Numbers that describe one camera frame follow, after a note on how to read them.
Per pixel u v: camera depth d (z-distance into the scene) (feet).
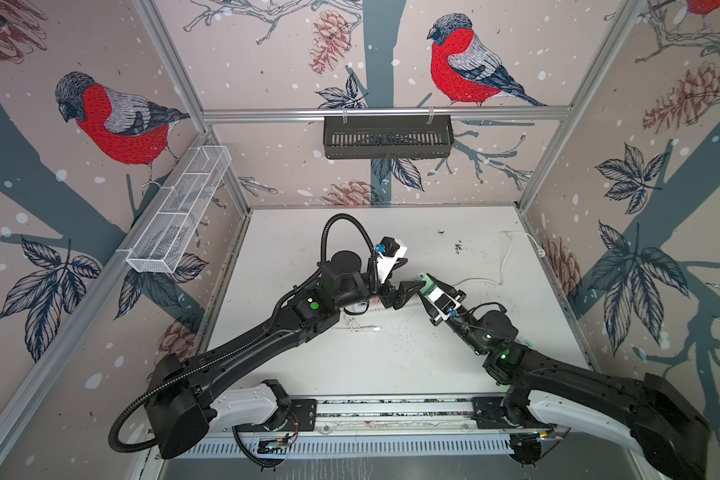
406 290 1.91
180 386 1.30
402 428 2.38
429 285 2.29
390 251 1.82
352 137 3.51
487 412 2.39
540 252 3.60
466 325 2.08
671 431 1.34
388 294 1.90
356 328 2.88
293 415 2.39
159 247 2.31
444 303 1.89
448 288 2.19
